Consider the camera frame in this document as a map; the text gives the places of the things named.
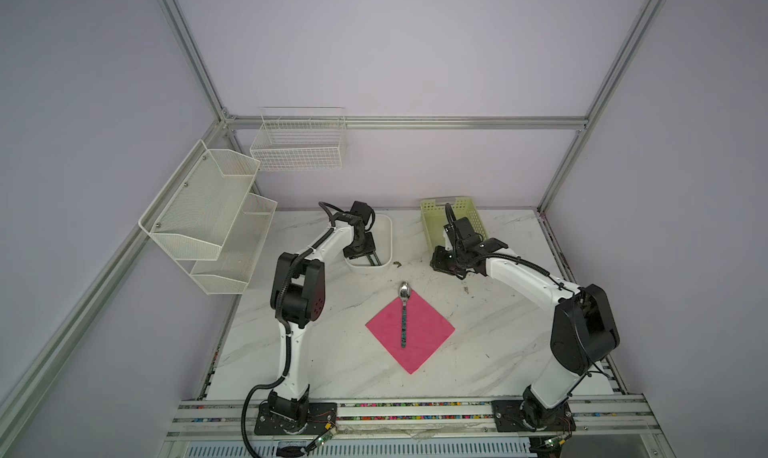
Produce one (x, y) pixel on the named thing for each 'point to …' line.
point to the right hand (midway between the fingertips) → (430, 261)
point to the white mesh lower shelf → (239, 256)
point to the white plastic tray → (383, 236)
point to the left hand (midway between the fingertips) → (364, 252)
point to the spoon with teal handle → (404, 293)
